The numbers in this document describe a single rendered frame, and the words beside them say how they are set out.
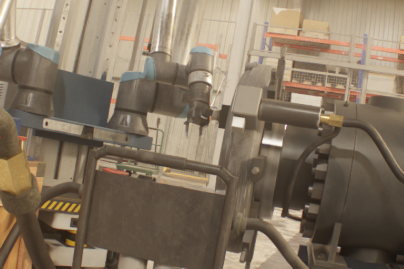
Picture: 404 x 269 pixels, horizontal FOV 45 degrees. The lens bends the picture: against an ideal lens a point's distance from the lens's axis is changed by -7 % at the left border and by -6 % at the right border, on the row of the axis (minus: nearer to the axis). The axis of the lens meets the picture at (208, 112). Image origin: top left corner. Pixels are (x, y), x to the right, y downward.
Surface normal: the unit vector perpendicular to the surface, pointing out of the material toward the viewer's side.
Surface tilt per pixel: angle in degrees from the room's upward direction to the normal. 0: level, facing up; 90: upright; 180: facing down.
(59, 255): 90
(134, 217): 90
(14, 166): 109
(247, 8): 90
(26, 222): 123
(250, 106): 68
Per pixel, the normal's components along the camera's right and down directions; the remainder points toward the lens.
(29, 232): 0.29, 0.54
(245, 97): -0.10, -0.48
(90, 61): 0.64, 0.05
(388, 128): -0.02, -0.72
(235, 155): -0.18, -0.14
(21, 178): 0.72, 0.40
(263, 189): -0.23, 0.34
